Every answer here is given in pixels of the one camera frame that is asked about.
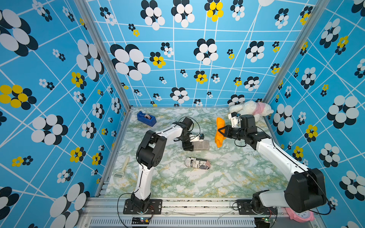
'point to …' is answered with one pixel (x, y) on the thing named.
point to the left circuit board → (136, 220)
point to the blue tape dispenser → (148, 120)
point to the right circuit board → (262, 222)
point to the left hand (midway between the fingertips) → (192, 143)
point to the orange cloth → (220, 137)
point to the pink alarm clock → (302, 217)
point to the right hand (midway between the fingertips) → (221, 129)
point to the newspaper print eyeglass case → (197, 163)
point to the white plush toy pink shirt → (259, 109)
